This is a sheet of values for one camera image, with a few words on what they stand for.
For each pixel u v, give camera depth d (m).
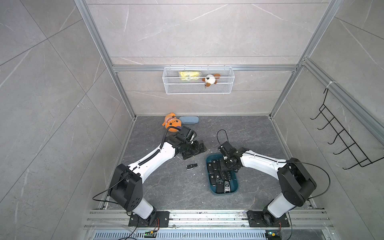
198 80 0.89
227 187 0.82
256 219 0.73
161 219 0.73
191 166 0.90
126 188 0.43
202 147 0.75
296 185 0.45
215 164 0.92
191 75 0.84
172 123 1.04
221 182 0.84
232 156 0.68
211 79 0.86
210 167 0.90
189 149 0.70
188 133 0.66
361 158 0.59
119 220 0.75
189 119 1.12
